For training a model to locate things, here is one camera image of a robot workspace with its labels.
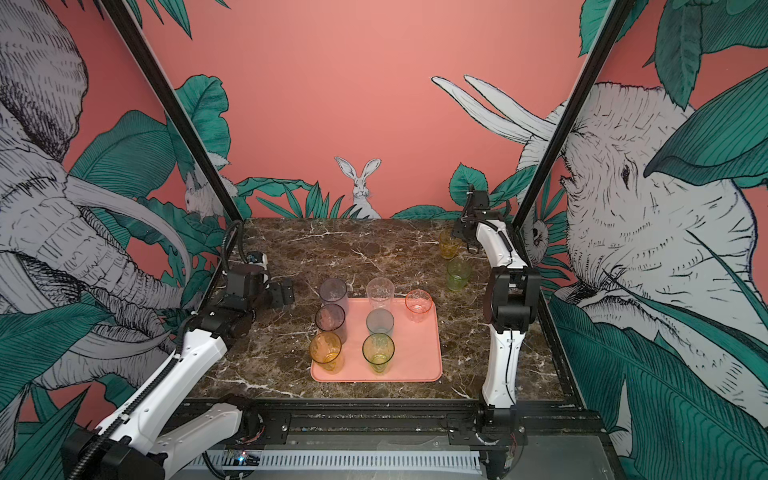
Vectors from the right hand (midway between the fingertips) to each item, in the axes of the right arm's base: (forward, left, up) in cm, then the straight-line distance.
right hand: (461, 227), depth 100 cm
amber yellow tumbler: (-40, +41, -7) cm, 58 cm away
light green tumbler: (-39, +27, -8) cm, 48 cm away
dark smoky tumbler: (-30, +41, -8) cm, 52 cm away
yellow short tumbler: (+3, +2, -13) cm, 14 cm away
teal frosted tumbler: (-32, +27, -6) cm, 42 cm away
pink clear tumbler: (-23, +15, -10) cm, 29 cm away
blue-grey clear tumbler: (-23, +41, -4) cm, 47 cm away
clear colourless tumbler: (-16, +28, -16) cm, 36 cm away
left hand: (-25, +55, +6) cm, 61 cm away
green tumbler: (-9, 0, -13) cm, 16 cm away
